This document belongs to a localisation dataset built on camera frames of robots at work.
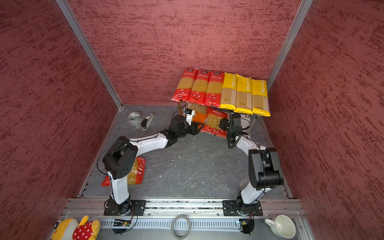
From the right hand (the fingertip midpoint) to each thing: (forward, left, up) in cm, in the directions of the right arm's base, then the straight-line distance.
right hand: (222, 123), depth 95 cm
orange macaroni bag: (+7, +14, 0) cm, 16 cm away
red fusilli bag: (+4, +5, 0) cm, 7 cm away
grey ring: (-52, +30, -12) cm, 61 cm away
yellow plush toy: (-53, +74, -4) cm, 91 cm away
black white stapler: (+8, +53, -7) cm, 55 cm away
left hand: (-5, +14, +4) cm, 15 cm away
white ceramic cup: (-55, -22, -9) cm, 60 cm away
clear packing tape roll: (+16, +64, -11) cm, 67 cm away
